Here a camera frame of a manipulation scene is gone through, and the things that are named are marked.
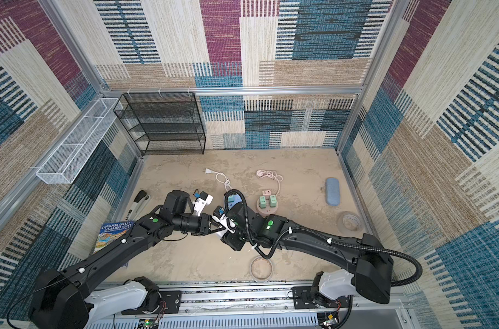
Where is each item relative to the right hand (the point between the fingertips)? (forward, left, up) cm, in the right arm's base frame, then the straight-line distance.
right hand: (229, 236), depth 75 cm
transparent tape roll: (+9, -51, -14) cm, 54 cm away
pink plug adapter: (+22, -15, -7) cm, 28 cm away
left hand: (+2, +2, +4) cm, 5 cm away
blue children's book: (+8, +52, -11) cm, 54 cm away
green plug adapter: (+18, -13, -7) cm, 23 cm away
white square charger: (-1, +3, +4) cm, 5 cm away
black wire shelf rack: (+61, +37, +4) cm, 72 cm away
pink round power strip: (+16, -16, -11) cm, 25 cm away
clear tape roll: (-8, -11, -14) cm, 20 cm away
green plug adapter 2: (+18, -18, -7) cm, 26 cm away
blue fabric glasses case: (+25, -47, -11) cm, 54 cm away
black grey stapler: (+21, +43, -10) cm, 49 cm away
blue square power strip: (+22, -1, -12) cm, 25 cm away
